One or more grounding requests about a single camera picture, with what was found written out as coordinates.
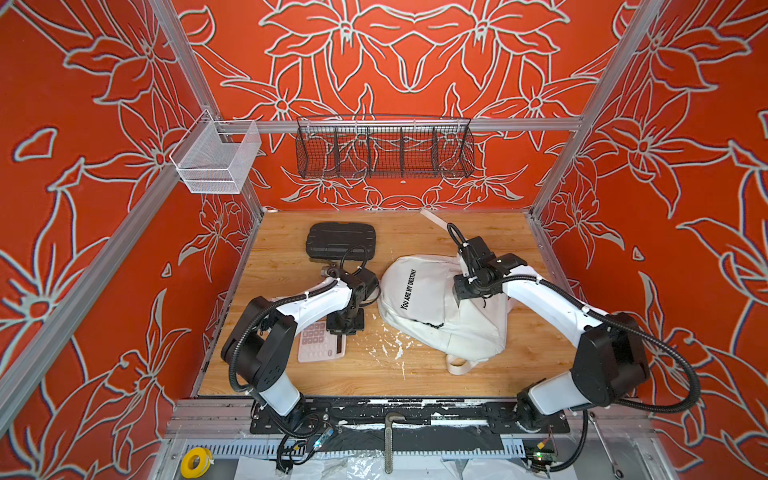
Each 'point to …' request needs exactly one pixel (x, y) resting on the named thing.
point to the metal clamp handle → (388, 440)
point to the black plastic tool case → (345, 241)
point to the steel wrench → (617, 472)
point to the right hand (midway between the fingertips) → (458, 286)
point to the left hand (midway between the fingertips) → (350, 331)
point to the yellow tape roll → (205, 459)
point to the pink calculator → (317, 344)
